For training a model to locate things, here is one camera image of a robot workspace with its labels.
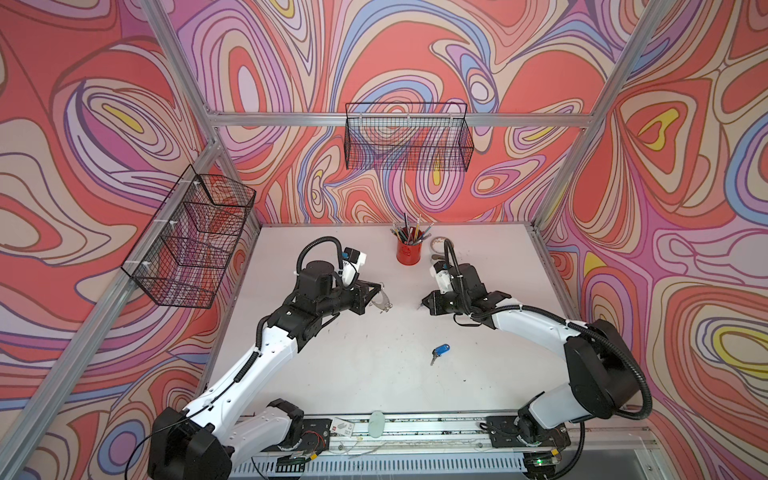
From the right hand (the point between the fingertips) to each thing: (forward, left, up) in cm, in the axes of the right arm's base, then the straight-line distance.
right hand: (427, 307), depth 88 cm
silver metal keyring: (-3, +14, +10) cm, 17 cm away
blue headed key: (-10, -4, -8) cm, 14 cm away
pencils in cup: (+26, +3, +4) cm, 26 cm away
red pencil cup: (+21, +4, 0) cm, 21 cm away
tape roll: (+32, -9, -8) cm, 34 cm away
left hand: (-3, +13, +17) cm, 21 cm away
